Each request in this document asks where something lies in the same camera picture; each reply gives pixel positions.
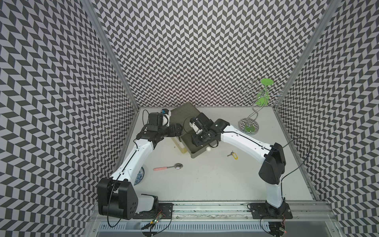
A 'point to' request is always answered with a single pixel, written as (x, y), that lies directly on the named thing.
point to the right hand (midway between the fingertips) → (196, 142)
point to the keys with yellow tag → (234, 154)
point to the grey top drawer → (194, 150)
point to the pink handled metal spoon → (178, 166)
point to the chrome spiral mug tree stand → (261, 98)
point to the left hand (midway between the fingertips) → (174, 128)
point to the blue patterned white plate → (139, 177)
